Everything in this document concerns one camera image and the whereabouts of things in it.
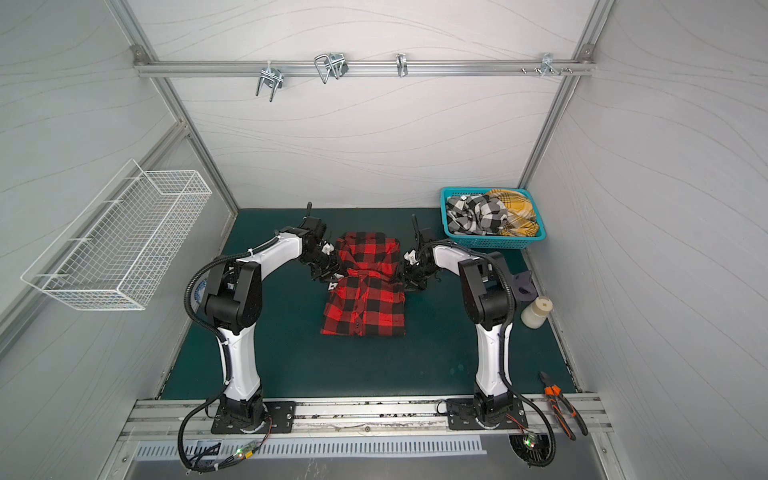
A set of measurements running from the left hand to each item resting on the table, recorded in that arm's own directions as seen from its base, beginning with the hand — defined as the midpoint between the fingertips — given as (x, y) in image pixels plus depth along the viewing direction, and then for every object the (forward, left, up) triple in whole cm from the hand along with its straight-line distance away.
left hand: (350, 271), depth 96 cm
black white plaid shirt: (+25, -44, +3) cm, 50 cm away
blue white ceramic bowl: (-9, +46, 0) cm, 47 cm away
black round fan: (-45, -50, -8) cm, 68 cm away
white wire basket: (-13, +50, +27) cm, 58 cm away
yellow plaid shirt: (+20, -59, +4) cm, 62 cm away
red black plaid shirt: (-11, -7, +1) cm, 13 cm away
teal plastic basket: (+14, -47, 0) cm, 49 cm away
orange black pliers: (-35, -57, -4) cm, 67 cm away
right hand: (0, -16, -3) cm, 17 cm away
